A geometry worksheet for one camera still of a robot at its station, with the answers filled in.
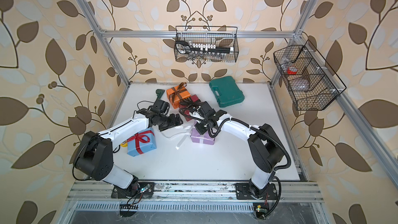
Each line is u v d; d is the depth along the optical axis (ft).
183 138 3.03
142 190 2.42
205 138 2.77
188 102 3.27
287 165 1.44
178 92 3.43
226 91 3.65
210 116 2.18
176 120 2.64
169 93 3.44
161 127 2.64
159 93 3.77
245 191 2.41
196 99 3.36
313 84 2.39
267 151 1.50
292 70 2.65
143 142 2.70
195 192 2.47
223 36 2.99
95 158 1.46
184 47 2.74
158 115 2.32
